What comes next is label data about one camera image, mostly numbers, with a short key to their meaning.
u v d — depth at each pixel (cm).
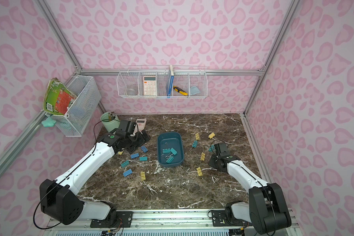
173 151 98
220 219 72
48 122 62
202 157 95
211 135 106
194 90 100
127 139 65
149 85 93
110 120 98
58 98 73
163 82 100
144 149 98
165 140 104
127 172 89
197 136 105
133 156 95
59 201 40
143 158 96
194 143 100
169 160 93
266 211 40
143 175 88
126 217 74
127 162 93
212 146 100
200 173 88
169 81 86
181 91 97
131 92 95
